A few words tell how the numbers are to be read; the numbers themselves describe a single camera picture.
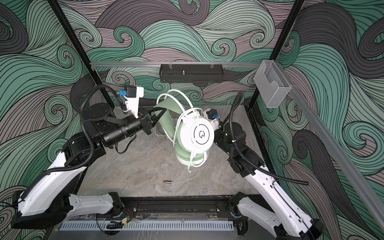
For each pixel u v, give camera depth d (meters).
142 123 0.43
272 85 0.79
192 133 0.35
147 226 0.76
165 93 0.42
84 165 0.34
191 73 0.95
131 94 0.40
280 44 0.85
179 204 0.76
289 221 0.37
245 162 0.44
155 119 0.47
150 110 0.44
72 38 0.81
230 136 0.43
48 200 0.37
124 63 1.80
